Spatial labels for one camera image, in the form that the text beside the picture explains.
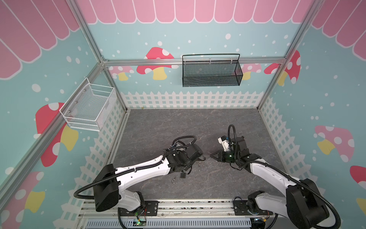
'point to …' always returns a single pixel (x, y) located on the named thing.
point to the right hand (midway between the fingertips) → (210, 155)
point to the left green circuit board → (139, 223)
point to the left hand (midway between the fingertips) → (195, 158)
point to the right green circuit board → (259, 220)
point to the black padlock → (183, 175)
